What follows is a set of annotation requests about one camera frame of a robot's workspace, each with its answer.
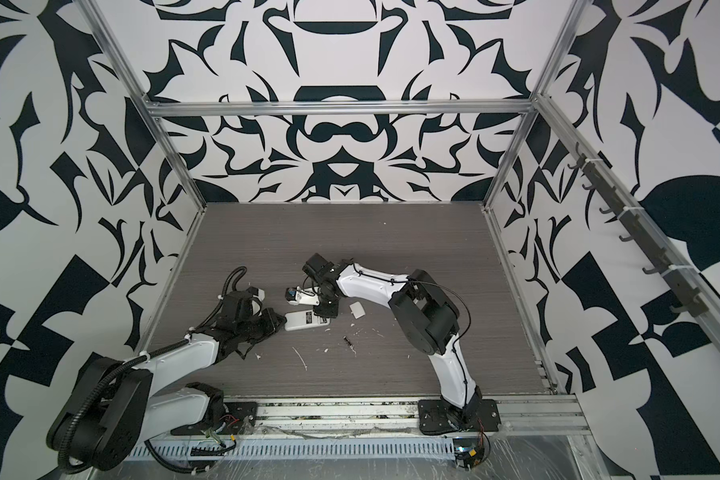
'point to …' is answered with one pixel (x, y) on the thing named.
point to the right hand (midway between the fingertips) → (322, 302)
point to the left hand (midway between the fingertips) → (288, 315)
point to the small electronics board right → (470, 451)
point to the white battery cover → (357, 310)
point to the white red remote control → (304, 319)
